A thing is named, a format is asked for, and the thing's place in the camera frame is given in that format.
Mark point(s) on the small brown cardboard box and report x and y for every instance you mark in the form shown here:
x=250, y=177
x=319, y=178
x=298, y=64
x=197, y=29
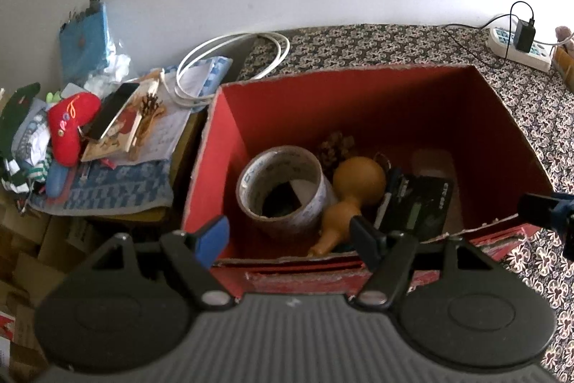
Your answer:
x=564, y=66

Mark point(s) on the stack of cardboard boxes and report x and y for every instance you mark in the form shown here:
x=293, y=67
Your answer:
x=36, y=266

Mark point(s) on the clear tape roll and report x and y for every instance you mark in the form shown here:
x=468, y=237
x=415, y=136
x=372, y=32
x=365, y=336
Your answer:
x=314, y=208

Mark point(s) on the pine cone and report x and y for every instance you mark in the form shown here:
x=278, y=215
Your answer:
x=334, y=147

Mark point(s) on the green white striped cloth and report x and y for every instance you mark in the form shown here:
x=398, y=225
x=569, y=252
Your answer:
x=27, y=174

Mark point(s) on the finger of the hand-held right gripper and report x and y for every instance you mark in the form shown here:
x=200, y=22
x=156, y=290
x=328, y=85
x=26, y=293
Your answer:
x=536, y=206
x=569, y=241

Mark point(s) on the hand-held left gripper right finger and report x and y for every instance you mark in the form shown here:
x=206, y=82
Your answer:
x=363, y=237

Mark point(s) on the red cardboard box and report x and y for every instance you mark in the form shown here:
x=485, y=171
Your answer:
x=358, y=109

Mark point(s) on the clear plastic bag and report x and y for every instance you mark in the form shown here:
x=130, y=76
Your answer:
x=114, y=69

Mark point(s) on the printed paper sheet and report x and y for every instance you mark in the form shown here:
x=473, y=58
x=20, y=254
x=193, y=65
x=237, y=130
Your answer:
x=166, y=136

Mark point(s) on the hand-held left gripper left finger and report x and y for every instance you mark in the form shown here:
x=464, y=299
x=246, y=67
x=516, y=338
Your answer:
x=213, y=237

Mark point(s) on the smartphone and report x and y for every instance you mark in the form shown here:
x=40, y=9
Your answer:
x=112, y=111

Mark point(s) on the white power strip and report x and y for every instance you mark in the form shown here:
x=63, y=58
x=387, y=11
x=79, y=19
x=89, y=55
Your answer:
x=538, y=60

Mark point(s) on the small blue white packet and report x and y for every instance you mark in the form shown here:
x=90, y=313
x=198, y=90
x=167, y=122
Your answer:
x=215, y=71

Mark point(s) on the dark green cloth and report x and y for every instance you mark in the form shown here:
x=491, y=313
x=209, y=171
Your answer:
x=15, y=109

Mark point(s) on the wooden picture frame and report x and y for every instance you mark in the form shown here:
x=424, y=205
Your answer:
x=119, y=131

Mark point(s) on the pink plush toy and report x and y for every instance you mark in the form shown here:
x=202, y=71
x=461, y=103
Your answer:
x=563, y=34

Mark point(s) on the black charger adapter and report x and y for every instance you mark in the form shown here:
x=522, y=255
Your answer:
x=523, y=36

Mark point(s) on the large blue white patterned cloth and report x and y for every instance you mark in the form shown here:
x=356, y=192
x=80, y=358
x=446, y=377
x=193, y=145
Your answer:
x=121, y=190

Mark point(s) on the red plush stocking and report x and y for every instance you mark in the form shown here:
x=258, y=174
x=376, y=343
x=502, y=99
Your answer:
x=67, y=136

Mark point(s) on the brown gourd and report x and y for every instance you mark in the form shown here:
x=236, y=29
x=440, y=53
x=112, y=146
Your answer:
x=358, y=181

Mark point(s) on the black rectangular device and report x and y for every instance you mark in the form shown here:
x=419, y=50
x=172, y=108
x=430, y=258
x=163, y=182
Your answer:
x=426, y=203

